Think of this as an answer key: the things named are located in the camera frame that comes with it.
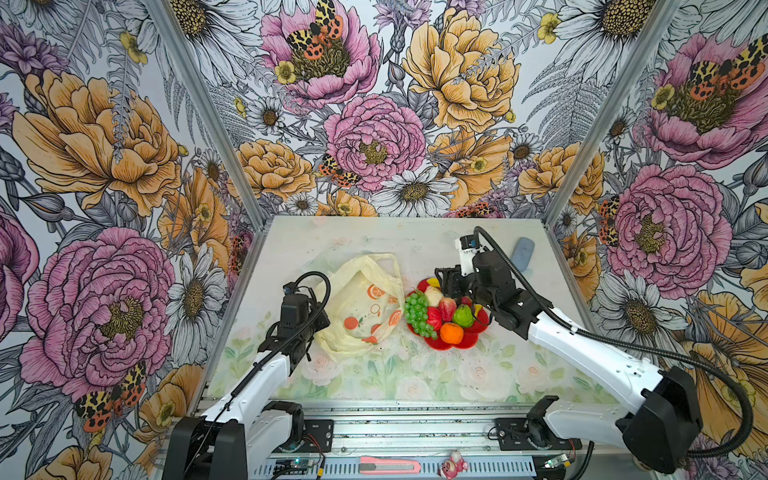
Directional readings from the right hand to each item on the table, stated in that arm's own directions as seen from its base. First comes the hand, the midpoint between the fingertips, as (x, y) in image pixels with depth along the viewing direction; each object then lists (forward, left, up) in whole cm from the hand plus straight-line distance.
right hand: (446, 278), depth 80 cm
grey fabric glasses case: (+24, -33, -19) cm, 45 cm away
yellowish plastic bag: (+5, +23, -20) cm, 31 cm away
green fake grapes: (-2, +8, -12) cm, 14 cm away
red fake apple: (-2, -2, -14) cm, 14 cm away
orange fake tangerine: (-8, -2, -15) cm, 18 cm away
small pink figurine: (-39, +2, -18) cm, 43 cm away
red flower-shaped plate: (-7, -9, -19) cm, 22 cm away
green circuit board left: (-37, +38, -21) cm, 57 cm away
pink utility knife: (-38, +17, -20) cm, 46 cm away
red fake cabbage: (-3, +2, -15) cm, 15 cm away
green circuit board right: (-38, -23, -22) cm, 49 cm away
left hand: (-3, +35, -14) cm, 38 cm away
